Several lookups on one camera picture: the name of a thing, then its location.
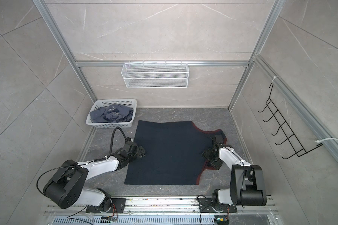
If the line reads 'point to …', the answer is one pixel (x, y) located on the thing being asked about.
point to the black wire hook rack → (291, 137)
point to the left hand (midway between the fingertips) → (140, 149)
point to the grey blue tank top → (111, 113)
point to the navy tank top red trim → (173, 153)
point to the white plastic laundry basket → (130, 103)
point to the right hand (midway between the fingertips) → (207, 157)
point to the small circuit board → (108, 219)
